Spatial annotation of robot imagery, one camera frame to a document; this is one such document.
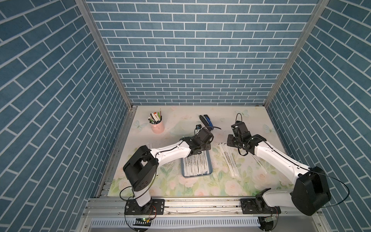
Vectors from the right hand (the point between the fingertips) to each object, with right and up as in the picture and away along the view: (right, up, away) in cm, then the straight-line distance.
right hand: (230, 140), depth 87 cm
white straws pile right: (+1, -13, +4) cm, 13 cm away
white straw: (-25, -16, 0) cm, 29 cm away
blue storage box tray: (-19, -15, 0) cm, 25 cm away
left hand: (-12, -3, 0) cm, 12 cm away
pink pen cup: (-47, +6, +12) cm, 49 cm away
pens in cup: (-49, +13, +12) cm, 52 cm away
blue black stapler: (-14, +12, +22) cm, 29 cm away
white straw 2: (-27, -16, 0) cm, 31 cm away
